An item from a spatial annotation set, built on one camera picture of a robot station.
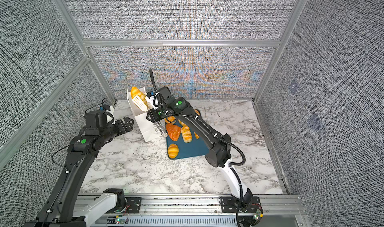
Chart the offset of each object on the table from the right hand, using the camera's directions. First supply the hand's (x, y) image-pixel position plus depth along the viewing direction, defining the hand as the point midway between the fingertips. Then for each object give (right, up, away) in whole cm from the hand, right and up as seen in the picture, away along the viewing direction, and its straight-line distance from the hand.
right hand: (150, 115), depth 79 cm
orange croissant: (+10, -10, +17) cm, 22 cm away
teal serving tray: (+20, -18, +16) cm, 31 cm away
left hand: (-10, -4, -5) cm, 12 cm away
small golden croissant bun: (+11, -21, +10) cm, 26 cm away
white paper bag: (-4, -8, +9) cm, 13 cm away
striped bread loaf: (+19, -12, +16) cm, 27 cm away
